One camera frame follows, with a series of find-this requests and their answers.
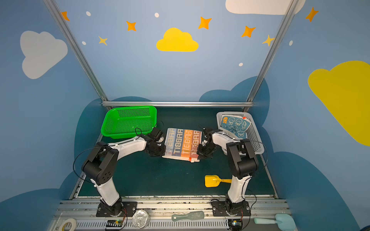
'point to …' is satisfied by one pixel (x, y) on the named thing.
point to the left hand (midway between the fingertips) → (164, 152)
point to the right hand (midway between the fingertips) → (199, 156)
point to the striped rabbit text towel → (182, 144)
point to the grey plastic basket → (252, 133)
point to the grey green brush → (195, 215)
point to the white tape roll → (73, 224)
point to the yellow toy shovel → (213, 180)
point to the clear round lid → (141, 219)
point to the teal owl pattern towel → (236, 124)
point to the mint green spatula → (285, 221)
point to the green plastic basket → (121, 121)
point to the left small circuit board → (114, 223)
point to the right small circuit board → (236, 222)
